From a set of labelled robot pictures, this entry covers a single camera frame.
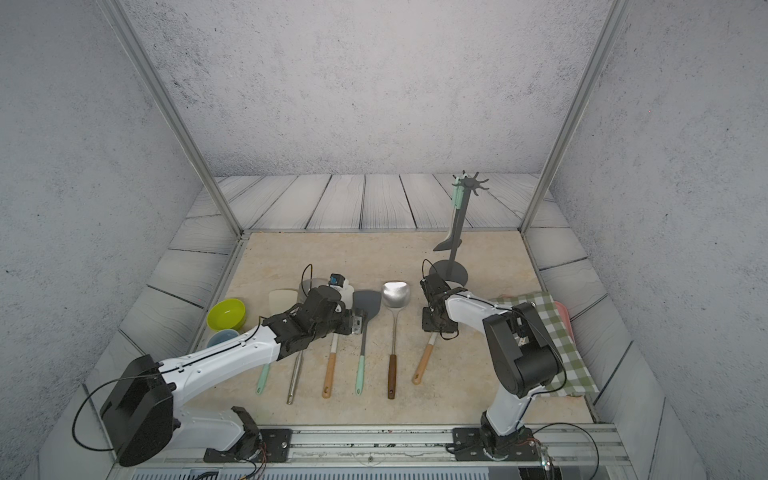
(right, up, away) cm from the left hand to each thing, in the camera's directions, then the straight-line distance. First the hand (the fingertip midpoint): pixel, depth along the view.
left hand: (359, 313), depth 83 cm
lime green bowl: (-43, -3, +13) cm, 46 cm away
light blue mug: (-39, -7, +2) cm, 39 cm away
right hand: (+23, -6, +11) cm, 26 cm away
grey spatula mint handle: (0, +1, +16) cm, 16 cm away
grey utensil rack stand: (+30, +11, +22) cm, 39 cm away
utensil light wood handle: (+19, -14, +5) cm, 24 cm away
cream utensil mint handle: (+27, +29, 0) cm, 40 cm away
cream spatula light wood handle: (-8, -19, 0) cm, 21 cm away
